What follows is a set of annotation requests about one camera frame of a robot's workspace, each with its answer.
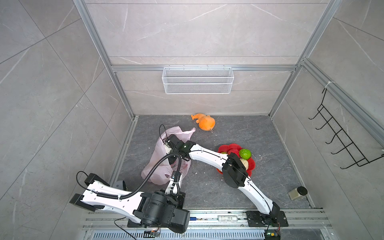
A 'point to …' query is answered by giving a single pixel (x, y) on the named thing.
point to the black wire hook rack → (341, 135)
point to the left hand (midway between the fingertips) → (183, 192)
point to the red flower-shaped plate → (235, 149)
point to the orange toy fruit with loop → (206, 122)
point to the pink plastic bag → (158, 169)
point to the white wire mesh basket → (198, 80)
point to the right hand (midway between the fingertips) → (166, 155)
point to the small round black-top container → (120, 184)
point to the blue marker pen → (193, 218)
